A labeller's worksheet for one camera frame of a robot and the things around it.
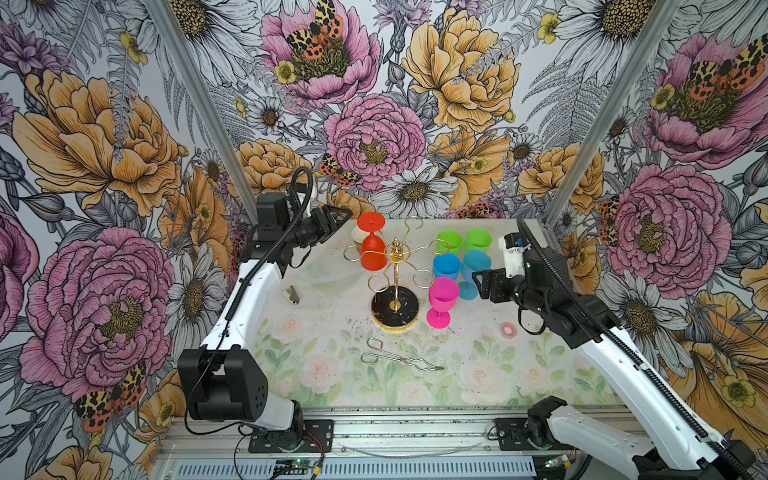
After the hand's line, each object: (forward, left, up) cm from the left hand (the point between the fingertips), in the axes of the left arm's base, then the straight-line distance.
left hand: (349, 225), depth 76 cm
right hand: (-14, -33, -6) cm, 37 cm away
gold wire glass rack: (-6, -12, -31) cm, 34 cm away
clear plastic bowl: (+9, +9, -31) cm, 34 cm away
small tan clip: (-1, +22, -31) cm, 38 cm away
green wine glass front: (+10, -31, -17) cm, 37 cm away
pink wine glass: (-6, -26, -24) cm, 36 cm away
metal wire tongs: (-18, -6, -32) cm, 37 cm away
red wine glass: (+4, -6, -3) cm, 7 cm away
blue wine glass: (+4, -37, -20) cm, 42 cm away
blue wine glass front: (+1, -27, -19) cm, 33 cm away
